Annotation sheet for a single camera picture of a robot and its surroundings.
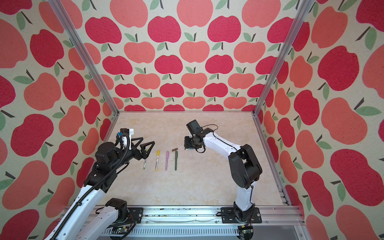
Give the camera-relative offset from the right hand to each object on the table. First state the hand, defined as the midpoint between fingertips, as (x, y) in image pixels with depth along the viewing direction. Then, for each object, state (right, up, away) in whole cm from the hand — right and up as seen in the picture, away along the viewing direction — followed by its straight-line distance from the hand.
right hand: (189, 143), depth 92 cm
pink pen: (-14, -8, +5) cm, 17 cm away
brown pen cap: (-10, -5, +7) cm, 13 cm away
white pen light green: (-28, -13, 0) cm, 31 cm away
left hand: (-19, +4, -21) cm, 28 cm away
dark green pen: (-9, -9, +4) cm, 13 cm away
